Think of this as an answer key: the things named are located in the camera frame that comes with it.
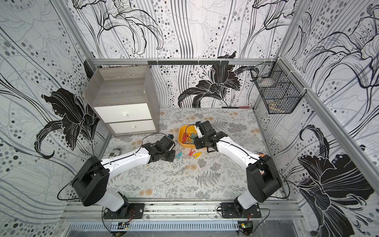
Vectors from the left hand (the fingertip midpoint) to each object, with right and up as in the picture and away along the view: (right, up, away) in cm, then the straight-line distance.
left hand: (173, 157), depth 88 cm
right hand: (+16, +11, 0) cm, 19 cm away
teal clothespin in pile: (+4, +1, +5) cm, 6 cm away
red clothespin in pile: (+11, +2, +5) cm, 12 cm away
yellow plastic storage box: (+8, +17, +19) cm, 27 cm away
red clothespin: (+7, +11, +10) cm, 16 cm away
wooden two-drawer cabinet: (-25, +35, -6) cm, 44 cm away
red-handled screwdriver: (+50, +34, +35) cm, 70 cm away
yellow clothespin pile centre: (+15, +1, +5) cm, 16 cm away
